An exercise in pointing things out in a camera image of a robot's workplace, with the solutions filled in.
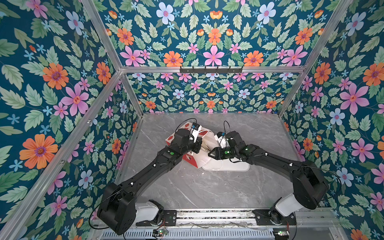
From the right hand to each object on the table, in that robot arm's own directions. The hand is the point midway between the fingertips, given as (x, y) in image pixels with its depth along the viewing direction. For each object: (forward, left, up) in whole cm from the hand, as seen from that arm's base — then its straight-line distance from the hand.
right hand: (210, 153), depth 82 cm
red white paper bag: (+12, +1, -7) cm, 14 cm away
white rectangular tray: (-9, -8, +4) cm, 12 cm away
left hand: (+5, +3, +10) cm, 12 cm away
